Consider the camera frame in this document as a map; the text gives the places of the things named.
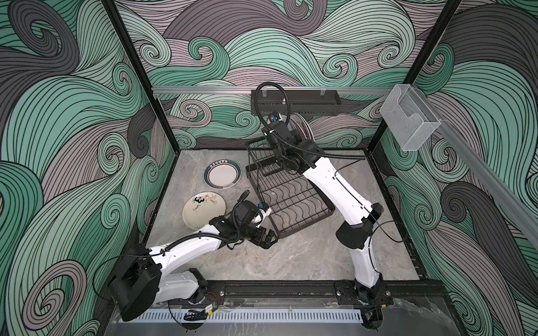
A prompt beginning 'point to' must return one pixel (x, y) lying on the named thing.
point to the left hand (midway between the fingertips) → (270, 233)
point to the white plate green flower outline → (309, 130)
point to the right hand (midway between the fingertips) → (288, 137)
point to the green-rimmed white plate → (223, 174)
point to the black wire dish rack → (295, 201)
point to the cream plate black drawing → (201, 207)
